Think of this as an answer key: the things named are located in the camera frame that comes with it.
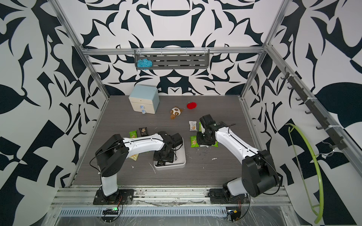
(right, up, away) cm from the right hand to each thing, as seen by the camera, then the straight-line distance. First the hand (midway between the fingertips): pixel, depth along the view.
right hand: (198, 139), depth 87 cm
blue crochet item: (-33, +47, +5) cm, 58 cm away
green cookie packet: (-2, -4, +6) cm, 8 cm away
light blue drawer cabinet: (-36, +25, +13) cm, 46 cm away
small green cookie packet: (+8, -1, -10) cm, 13 cm away
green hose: (+40, -21, -35) cm, 57 cm away
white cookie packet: (-2, +6, +15) cm, 17 cm away
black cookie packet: (-22, -13, -4) cm, 26 cm away
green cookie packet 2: (+3, +5, +14) cm, 15 cm away
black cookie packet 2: (-36, +3, +12) cm, 38 cm away
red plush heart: (-2, +21, +25) cm, 33 cm away
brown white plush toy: (-15, +16, +20) cm, 30 cm away
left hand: (-20, -11, 0) cm, 23 cm away
